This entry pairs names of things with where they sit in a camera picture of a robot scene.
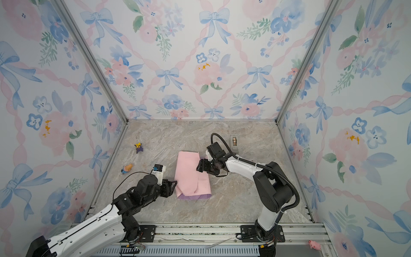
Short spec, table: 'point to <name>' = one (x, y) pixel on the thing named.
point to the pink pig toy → (315, 245)
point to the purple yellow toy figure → (138, 147)
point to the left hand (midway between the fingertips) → (174, 181)
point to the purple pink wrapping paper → (189, 183)
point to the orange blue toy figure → (126, 168)
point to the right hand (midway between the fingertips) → (202, 169)
